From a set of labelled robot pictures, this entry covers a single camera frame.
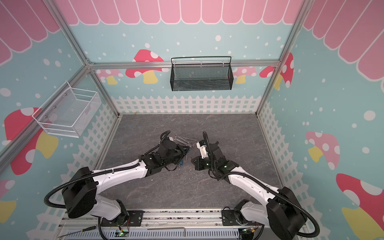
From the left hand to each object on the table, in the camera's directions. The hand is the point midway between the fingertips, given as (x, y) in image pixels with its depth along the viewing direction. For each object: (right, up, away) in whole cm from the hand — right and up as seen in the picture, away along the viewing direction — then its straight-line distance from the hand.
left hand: (190, 151), depth 81 cm
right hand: (0, -5, -1) cm, 5 cm away
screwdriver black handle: (-51, -37, -10) cm, 64 cm away
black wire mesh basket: (+6, +47, +13) cm, 50 cm away
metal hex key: (-2, +5, +24) cm, 25 cm away
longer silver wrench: (-5, +3, +17) cm, 18 cm away
